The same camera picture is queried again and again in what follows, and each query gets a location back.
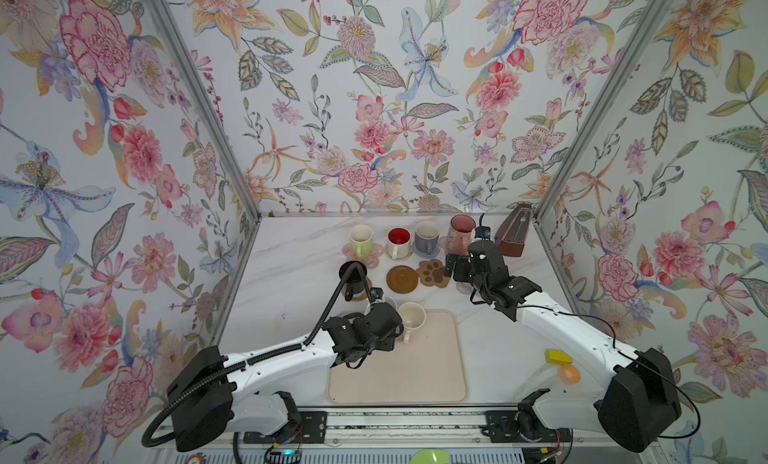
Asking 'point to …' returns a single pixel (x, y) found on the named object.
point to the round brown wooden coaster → (402, 279)
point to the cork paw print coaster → (431, 273)
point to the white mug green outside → (361, 237)
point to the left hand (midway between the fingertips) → (391, 336)
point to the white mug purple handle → (426, 237)
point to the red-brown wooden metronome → (512, 232)
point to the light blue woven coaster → (427, 256)
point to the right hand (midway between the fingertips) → (460, 257)
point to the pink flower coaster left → (371, 261)
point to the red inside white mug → (399, 243)
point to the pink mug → (460, 233)
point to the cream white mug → (413, 317)
